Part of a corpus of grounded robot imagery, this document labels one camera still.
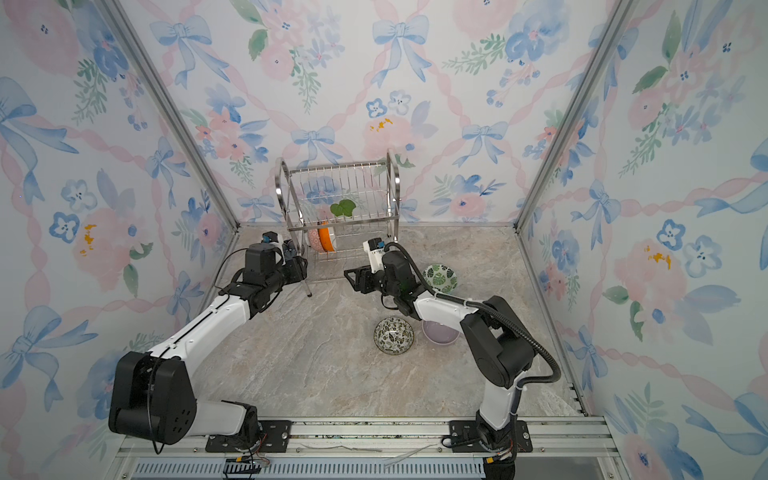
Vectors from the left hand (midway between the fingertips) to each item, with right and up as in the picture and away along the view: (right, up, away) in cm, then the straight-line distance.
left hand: (300, 259), depth 87 cm
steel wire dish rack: (+20, +27, +26) cm, 43 cm away
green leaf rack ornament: (+13, +15, +1) cm, 20 cm away
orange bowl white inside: (+5, +7, +11) cm, 14 cm away
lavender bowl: (+41, -22, +1) cm, 46 cm away
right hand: (+15, -3, 0) cm, 15 cm away
